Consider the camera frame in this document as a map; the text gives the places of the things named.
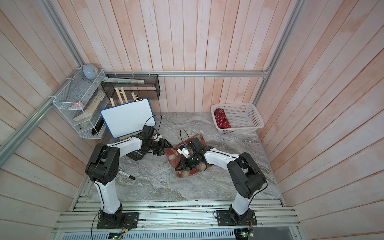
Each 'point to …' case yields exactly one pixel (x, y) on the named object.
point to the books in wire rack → (92, 105)
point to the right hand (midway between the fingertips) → (177, 168)
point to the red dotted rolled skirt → (221, 119)
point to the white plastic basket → (243, 118)
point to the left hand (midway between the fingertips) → (170, 150)
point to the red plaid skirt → (175, 157)
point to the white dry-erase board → (129, 117)
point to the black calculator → (135, 155)
